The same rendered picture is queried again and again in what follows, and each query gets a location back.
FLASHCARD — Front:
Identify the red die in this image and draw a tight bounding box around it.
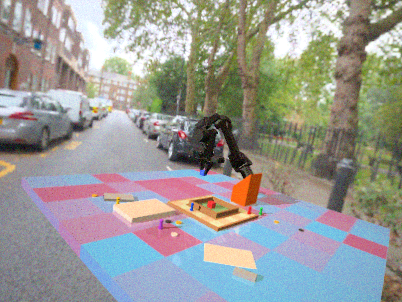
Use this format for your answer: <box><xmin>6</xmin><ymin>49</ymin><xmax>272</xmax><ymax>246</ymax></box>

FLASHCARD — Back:
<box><xmin>207</xmin><ymin>201</ymin><xmax>216</xmax><ymax>209</ymax></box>

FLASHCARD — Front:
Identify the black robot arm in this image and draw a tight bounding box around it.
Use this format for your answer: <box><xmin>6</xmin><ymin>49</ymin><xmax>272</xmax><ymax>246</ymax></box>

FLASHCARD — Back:
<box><xmin>193</xmin><ymin>113</ymin><xmax>254</xmax><ymax>179</ymax></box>

